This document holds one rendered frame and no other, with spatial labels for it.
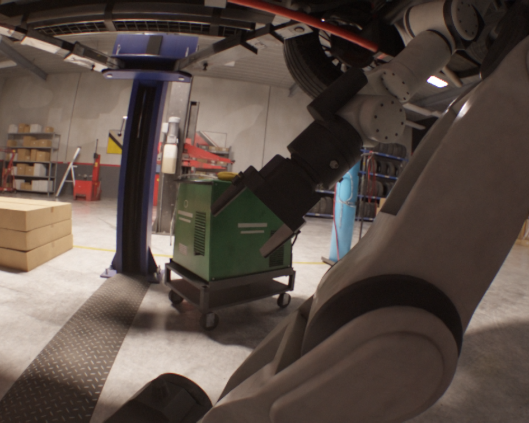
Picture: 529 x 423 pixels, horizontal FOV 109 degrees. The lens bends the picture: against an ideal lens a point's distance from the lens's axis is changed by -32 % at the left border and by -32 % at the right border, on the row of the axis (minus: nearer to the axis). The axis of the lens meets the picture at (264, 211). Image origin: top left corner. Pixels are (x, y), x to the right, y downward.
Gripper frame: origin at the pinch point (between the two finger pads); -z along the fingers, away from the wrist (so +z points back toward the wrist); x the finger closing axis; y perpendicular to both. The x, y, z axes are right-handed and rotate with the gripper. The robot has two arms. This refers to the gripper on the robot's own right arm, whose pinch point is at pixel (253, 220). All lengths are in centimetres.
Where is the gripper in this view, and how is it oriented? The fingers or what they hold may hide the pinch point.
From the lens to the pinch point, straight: 40.6
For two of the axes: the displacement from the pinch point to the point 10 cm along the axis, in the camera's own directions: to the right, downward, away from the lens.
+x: -6.5, -6.1, -4.6
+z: 7.2, -6.9, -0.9
